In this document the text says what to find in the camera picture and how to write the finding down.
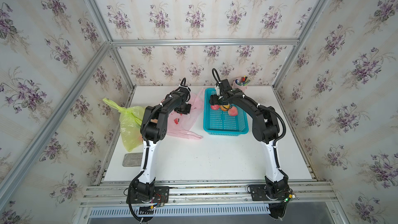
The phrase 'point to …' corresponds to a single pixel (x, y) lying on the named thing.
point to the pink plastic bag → (180, 125)
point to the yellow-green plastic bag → (130, 117)
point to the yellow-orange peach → (225, 109)
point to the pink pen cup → (240, 83)
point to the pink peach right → (233, 111)
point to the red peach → (215, 107)
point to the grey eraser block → (132, 159)
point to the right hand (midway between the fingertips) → (216, 100)
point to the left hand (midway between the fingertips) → (185, 112)
